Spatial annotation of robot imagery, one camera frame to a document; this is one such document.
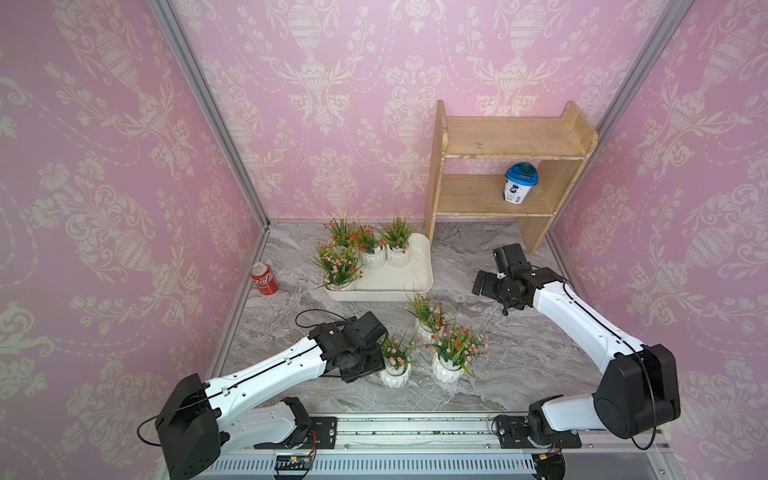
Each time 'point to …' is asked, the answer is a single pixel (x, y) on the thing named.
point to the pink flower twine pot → (340, 267)
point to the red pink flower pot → (431, 317)
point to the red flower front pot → (453, 349)
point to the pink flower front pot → (397, 367)
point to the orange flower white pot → (341, 231)
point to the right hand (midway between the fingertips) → (490, 288)
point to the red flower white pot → (371, 250)
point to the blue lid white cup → (520, 177)
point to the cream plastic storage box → (389, 283)
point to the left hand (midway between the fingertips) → (381, 371)
